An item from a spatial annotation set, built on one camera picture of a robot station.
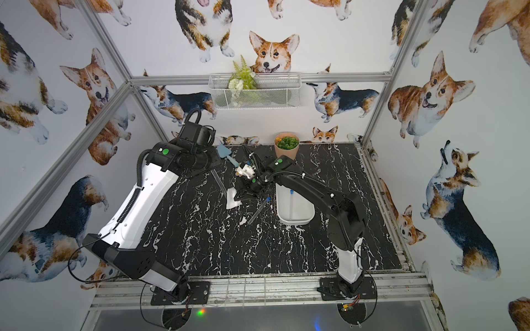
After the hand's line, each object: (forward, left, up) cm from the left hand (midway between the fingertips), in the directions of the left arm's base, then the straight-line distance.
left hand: (221, 157), depth 74 cm
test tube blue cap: (-4, -26, -30) cm, 40 cm away
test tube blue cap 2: (-6, -11, -32) cm, 34 cm away
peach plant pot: (+26, -26, -21) cm, 42 cm away
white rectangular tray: (-6, -32, -31) cm, 45 cm away
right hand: (-12, -3, -9) cm, 16 cm away
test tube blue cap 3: (-8, 0, -4) cm, 9 cm away
